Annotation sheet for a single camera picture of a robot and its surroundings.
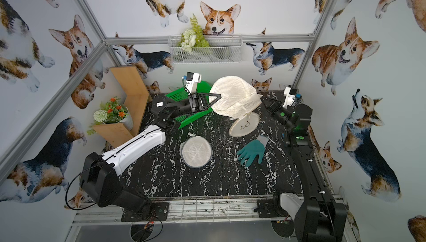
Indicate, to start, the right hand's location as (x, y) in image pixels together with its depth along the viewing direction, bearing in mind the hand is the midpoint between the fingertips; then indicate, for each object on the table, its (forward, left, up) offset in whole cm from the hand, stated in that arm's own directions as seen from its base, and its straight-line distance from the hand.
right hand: (266, 94), depth 70 cm
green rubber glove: (-7, 0, -35) cm, 36 cm away
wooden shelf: (+27, +77, -27) cm, 86 cm away
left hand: (-9, +20, +10) cm, 24 cm away
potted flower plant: (+2, +75, -13) cm, 76 cm away
